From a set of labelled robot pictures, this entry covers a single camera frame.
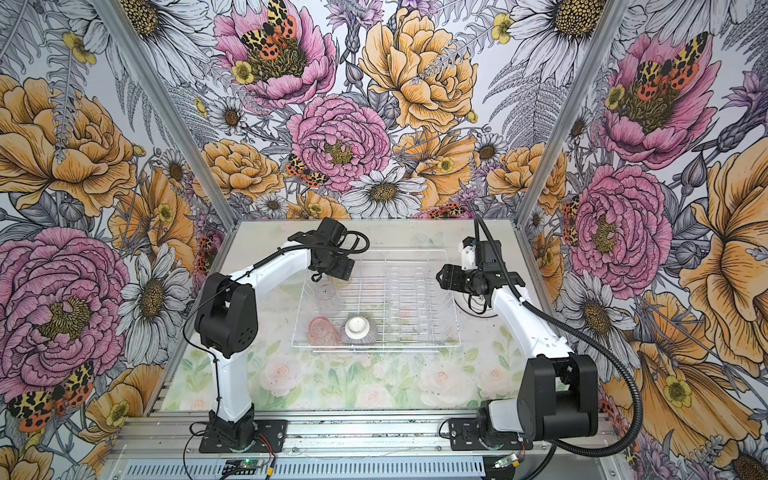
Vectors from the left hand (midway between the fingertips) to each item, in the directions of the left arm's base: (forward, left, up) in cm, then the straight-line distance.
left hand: (334, 274), depth 96 cm
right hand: (-9, -34, +6) cm, 35 cm away
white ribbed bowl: (-18, -9, -1) cm, 20 cm away
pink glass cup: (-18, +2, -3) cm, 18 cm away
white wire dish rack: (-8, -19, -4) cm, 21 cm away
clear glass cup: (-10, +1, +3) cm, 10 cm away
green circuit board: (-48, +18, -9) cm, 52 cm away
